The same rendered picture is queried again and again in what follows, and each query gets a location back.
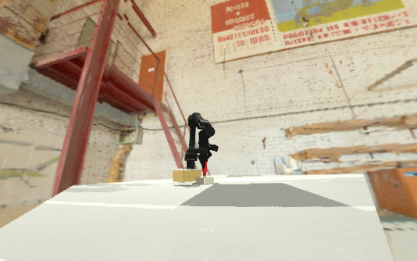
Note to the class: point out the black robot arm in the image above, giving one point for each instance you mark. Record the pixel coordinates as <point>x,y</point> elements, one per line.
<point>206,131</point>

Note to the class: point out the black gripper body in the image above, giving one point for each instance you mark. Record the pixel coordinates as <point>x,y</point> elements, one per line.
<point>202,148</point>

